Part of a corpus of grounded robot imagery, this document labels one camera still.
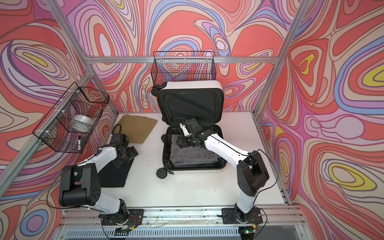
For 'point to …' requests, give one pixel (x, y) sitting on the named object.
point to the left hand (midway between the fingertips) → (131, 156)
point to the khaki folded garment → (137, 128)
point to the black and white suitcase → (179, 101)
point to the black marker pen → (79, 143)
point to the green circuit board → (120, 230)
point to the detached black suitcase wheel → (162, 173)
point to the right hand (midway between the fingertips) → (182, 144)
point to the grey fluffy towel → (188, 154)
